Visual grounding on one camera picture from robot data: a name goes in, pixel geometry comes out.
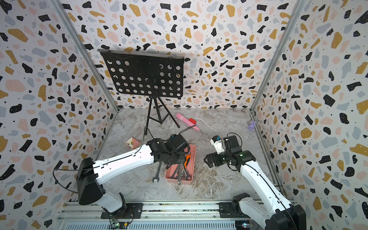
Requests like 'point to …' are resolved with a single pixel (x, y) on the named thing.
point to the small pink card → (132, 143)
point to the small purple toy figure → (251, 126)
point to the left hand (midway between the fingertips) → (185, 158)
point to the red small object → (193, 120)
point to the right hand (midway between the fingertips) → (211, 157)
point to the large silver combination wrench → (156, 177)
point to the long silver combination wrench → (179, 168)
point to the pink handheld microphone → (187, 121)
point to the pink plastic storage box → (187, 167)
